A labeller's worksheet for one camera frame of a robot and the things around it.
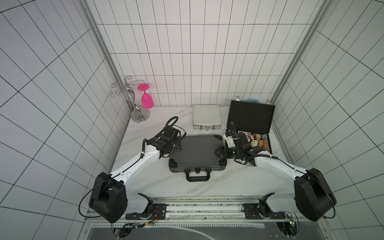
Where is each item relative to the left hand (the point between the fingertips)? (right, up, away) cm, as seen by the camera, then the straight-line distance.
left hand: (172, 149), depth 84 cm
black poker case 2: (+53, +17, +16) cm, 58 cm away
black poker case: (+15, -5, -1) cm, 15 cm away
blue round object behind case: (+60, +32, +29) cm, 74 cm away
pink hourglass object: (-20, +29, +17) cm, 39 cm away
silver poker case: (+22, +19, +23) cm, 37 cm away
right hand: (+28, 0, +3) cm, 28 cm away
